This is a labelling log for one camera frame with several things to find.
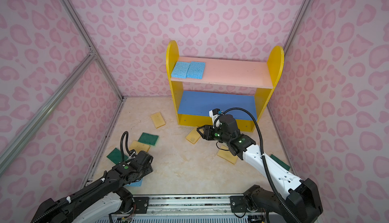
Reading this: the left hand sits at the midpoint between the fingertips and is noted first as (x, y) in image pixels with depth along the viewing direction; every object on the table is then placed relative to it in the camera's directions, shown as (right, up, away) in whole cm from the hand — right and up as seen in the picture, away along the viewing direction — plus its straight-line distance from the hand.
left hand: (147, 166), depth 85 cm
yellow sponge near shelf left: (0, +25, +20) cm, 32 cm away
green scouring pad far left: (-20, +5, +4) cm, 21 cm away
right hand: (+29, +22, -11) cm, 38 cm away
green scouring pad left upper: (-3, +13, +11) cm, 17 cm away
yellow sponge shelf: (+25, +15, +12) cm, 32 cm away
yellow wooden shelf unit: (+58, +49, +33) cm, 83 cm away
